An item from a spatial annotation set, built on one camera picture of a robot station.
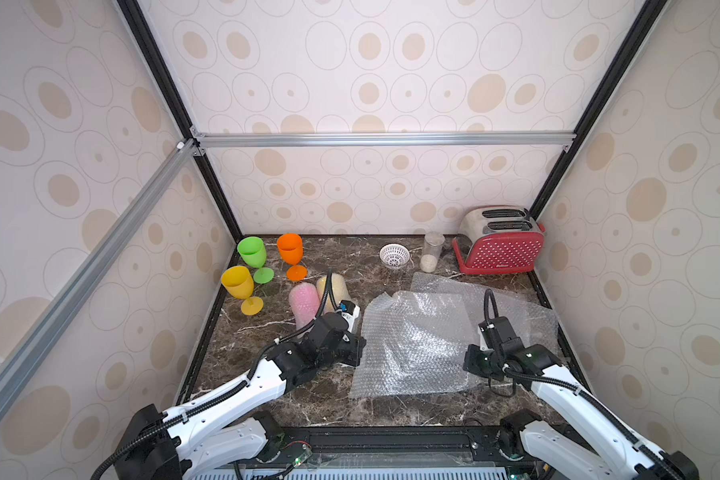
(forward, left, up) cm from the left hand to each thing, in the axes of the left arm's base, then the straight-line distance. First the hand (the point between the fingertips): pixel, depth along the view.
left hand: (375, 344), depth 76 cm
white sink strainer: (+41, -8, -13) cm, 44 cm away
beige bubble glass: (+19, +40, +1) cm, 44 cm away
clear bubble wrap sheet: (+5, -11, -11) cm, 16 cm away
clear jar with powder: (+37, -20, -5) cm, 43 cm away
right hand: (-1, -27, -9) cm, 29 cm away
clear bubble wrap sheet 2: (+13, -51, -14) cm, 54 cm away
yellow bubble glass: (+6, +11, +14) cm, 19 cm away
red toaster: (+36, -40, +2) cm, 54 cm away
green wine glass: (+31, +39, 0) cm, 50 cm away
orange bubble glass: (+33, +27, 0) cm, 43 cm away
